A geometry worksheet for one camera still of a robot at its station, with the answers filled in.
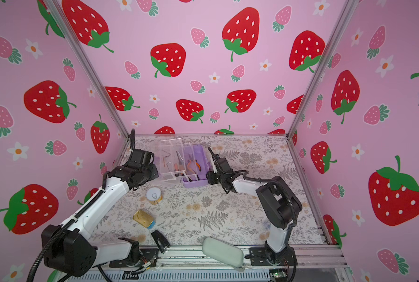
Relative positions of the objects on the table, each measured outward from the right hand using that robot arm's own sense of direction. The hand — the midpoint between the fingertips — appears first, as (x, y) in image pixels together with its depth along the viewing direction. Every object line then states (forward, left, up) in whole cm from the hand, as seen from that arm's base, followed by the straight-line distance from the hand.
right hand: (208, 174), depth 94 cm
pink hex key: (0, +23, +9) cm, 25 cm away
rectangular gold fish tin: (-27, +27, -3) cm, 38 cm away
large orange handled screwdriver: (-1, +14, +6) cm, 15 cm away
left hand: (-8, +25, +11) cm, 28 cm away
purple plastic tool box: (0, +12, +10) cm, 16 cm away
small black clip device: (-35, +16, -6) cm, 39 cm away
